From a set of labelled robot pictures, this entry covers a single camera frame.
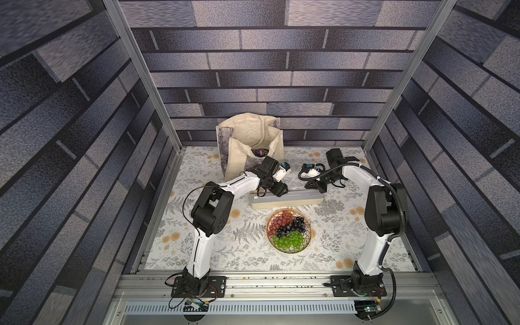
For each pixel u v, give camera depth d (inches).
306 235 33.4
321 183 32.8
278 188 33.7
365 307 27.9
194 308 28.3
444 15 27.9
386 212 20.4
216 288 28.7
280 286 29.8
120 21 28.1
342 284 28.8
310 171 32.5
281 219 34.3
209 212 22.0
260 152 40.7
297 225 33.6
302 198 35.4
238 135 40.5
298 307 30.5
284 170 34.4
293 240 32.2
